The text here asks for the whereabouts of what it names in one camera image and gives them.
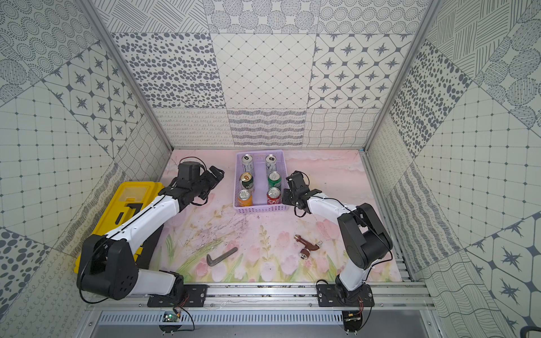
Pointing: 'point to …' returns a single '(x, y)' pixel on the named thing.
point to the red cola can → (274, 196)
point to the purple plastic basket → (260, 182)
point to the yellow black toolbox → (133, 198)
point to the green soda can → (275, 179)
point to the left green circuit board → (170, 316)
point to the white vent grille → (224, 317)
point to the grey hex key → (210, 262)
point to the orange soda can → (245, 199)
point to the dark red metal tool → (305, 252)
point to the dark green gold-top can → (247, 180)
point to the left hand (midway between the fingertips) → (217, 173)
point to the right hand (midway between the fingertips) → (289, 198)
